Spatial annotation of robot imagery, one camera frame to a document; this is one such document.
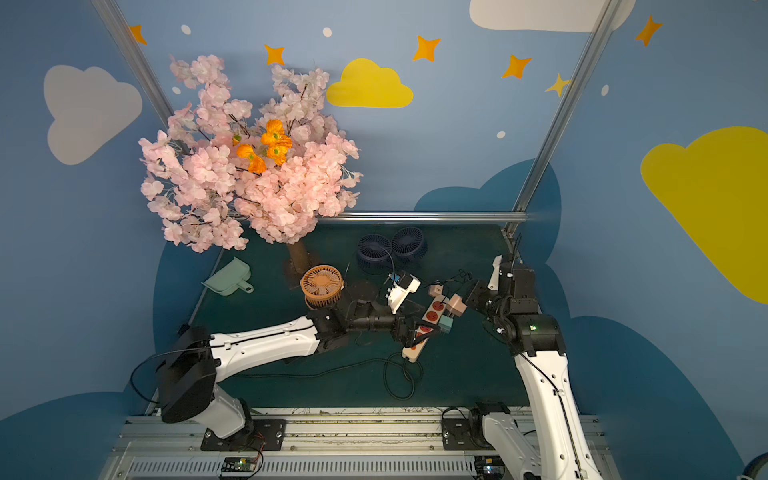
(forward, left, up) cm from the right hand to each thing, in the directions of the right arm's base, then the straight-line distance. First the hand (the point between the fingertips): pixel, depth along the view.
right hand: (473, 284), depth 73 cm
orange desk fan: (+8, +43, -17) cm, 47 cm away
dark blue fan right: (+29, +16, -19) cm, 38 cm away
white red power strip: (+3, +8, -23) cm, 25 cm away
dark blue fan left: (+22, +28, -17) cm, 39 cm away
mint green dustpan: (+15, +81, -26) cm, 87 cm away
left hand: (-9, +10, -1) cm, 13 cm away
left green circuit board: (-39, +56, -26) cm, 73 cm away
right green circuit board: (-35, -6, -28) cm, 45 cm away
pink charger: (+7, +8, -13) cm, 17 cm away
